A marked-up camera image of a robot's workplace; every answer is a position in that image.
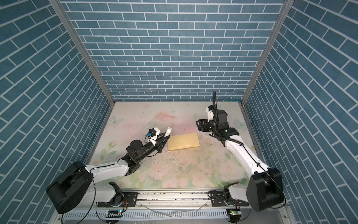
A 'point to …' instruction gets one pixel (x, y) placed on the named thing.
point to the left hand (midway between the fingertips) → (168, 135)
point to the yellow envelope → (183, 141)
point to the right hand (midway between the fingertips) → (199, 120)
